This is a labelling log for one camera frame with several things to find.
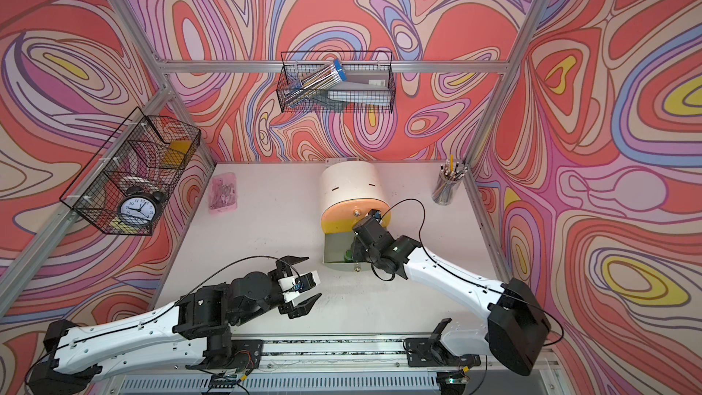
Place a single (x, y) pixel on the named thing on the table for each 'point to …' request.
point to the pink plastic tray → (223, 194)
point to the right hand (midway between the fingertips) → (357, 254)
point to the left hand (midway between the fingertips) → (314, 275)
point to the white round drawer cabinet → (348, 189)
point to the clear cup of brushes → (447, 184)
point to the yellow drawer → (340, 225)
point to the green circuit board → (222, 380)
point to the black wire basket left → (125, 186)
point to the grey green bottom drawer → (335, 245)
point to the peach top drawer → (354, 208)
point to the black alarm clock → (139, 208)
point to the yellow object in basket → (175, 154)
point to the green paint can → (348, 256)
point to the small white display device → (335, 160)
